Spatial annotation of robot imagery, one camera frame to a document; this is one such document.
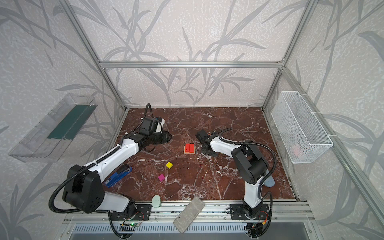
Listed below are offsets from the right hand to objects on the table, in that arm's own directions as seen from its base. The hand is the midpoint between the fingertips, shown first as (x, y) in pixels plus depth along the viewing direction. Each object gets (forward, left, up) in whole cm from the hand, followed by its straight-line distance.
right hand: (208, 147), depth 97 cm
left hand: (+1, +21, +16) cm, 26 cm away
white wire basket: (-15, -38, +34) cm, 53 cm away
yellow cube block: (-12, +24, 0) cm, 27 cm away
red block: (-1, +14, +1) cm, 14 cm away
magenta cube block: (-20, +28, 0) cm, 34 cm away
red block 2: (-2, +11, +2) cm, 11 cm away
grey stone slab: (-39, +11, +3) cm, 41 cm away
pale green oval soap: (-32, +28, +2) cm, 42 cm away
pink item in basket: (-13, -43, +19) cm, 49 cm away
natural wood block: (-5, +12, 0) cm, 13 cm away
